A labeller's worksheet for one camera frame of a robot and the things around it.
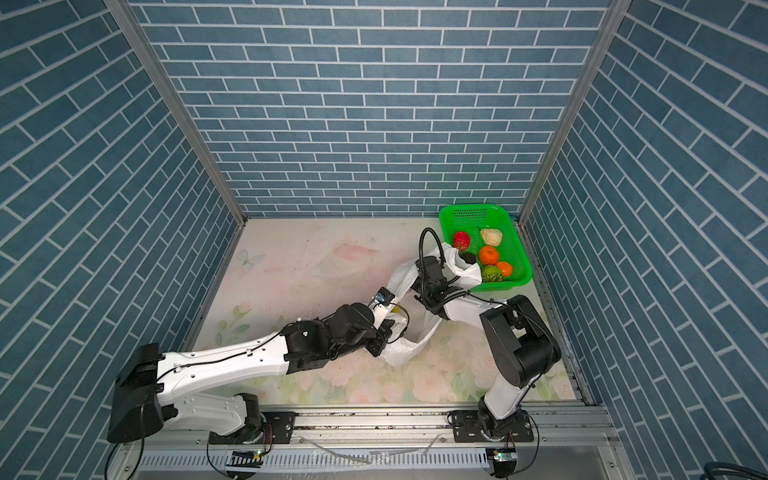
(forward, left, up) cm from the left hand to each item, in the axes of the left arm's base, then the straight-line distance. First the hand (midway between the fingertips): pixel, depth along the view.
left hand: (396, 325), depth 73 cm
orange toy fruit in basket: (+27, -38, -13) cm, 49 cm away
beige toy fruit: (+39, -36, -11) cm, 55 cm away
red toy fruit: (+39, -25, -12) cm, 48 cm away
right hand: (+23, -5, -9) cm, 26 cm away
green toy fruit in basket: (+22, -32, -10) cm, 40 cm away
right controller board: (-26, -27, -22) cm, 43 cm away
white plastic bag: (+8, -7, -15) cm, 19 cm away
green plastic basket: (+50, -32, -12) cm, 60 cm away
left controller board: (-24, +37, -21) cm, 49 cm away
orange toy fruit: (+32, -34, -13) cm, 48 cm away
